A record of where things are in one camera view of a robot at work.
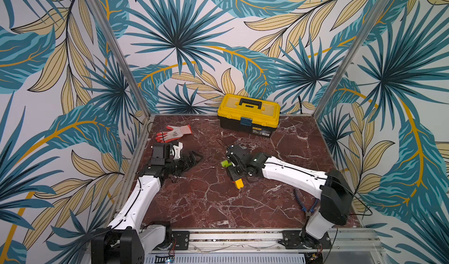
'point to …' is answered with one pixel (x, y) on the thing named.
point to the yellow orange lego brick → (239, 183)
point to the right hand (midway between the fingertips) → (232, 171)
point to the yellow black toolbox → (247, 115)
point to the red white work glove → (174, 132)
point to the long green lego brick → (225, 163)
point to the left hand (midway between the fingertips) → (197, 163)
